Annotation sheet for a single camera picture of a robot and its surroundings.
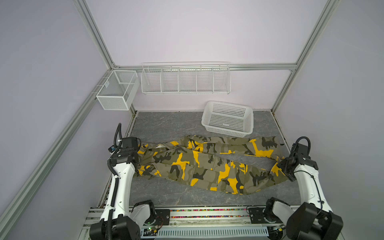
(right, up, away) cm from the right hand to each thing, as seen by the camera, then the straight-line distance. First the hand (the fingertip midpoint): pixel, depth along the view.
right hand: (287, 171), depth 80 cm
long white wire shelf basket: (-68, +56, +16) cm, 90 cm away
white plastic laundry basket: (-22, +30, +35) cm, 51 cm away
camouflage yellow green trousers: (-28, 0, +10) cm, 30 cm away
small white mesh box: (-103, +48, +21) cm, 116 cm away
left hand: (-84, +4, -4) cm, 84 cm away
